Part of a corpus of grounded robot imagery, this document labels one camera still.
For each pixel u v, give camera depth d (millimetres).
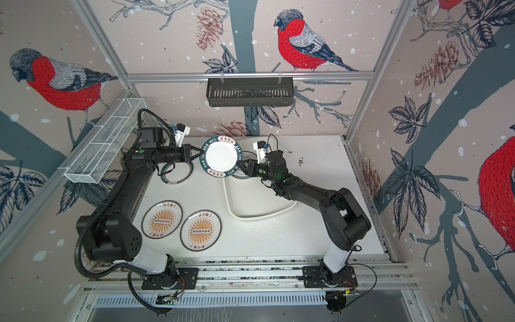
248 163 761
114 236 429
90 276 393
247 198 976
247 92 1067
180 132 728
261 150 775
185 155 699
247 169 763
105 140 778
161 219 892
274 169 674
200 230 854
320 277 725
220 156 820
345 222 465
